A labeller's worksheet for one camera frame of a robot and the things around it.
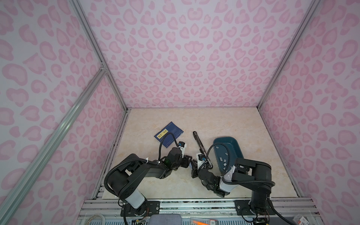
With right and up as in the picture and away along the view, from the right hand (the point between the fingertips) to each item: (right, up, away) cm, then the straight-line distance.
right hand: (191, 162), depth 87 cm
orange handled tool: (+10, -23, -19) cm, 32 cm away
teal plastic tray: (+18, +10, -15) cm, 25 cm away
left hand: (+1, +3, +2) cm, 4 cm away
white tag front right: (+53, -23, -19) cm, 61 cm away
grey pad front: (-13, -22, -19) cm, 32 cm away
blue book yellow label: (-13, +20, +19) cm, 31 cm away
